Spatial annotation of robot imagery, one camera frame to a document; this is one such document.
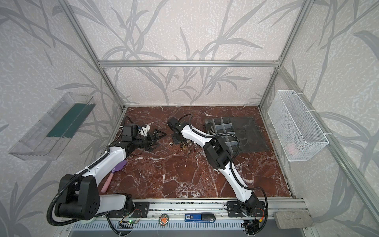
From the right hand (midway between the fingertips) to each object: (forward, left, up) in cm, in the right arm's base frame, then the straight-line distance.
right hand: (178, 138), depth 100 cm
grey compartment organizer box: (+8, -31, +3) cm, 32 cm away
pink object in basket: (-19, -61, +19) cm, 67 cm away
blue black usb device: (-46, -18, +3) cm, 49 cm away
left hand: (-9, +6, +15) cm, 18 cm away
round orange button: (-46, +3, 0) cm, 46 cm away
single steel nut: (-4, +5, 0) cm, 6 cm away
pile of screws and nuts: (-8, -10, -2) cm, 13 cm away
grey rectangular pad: (-46, -59, +2) cm, 75 cm away
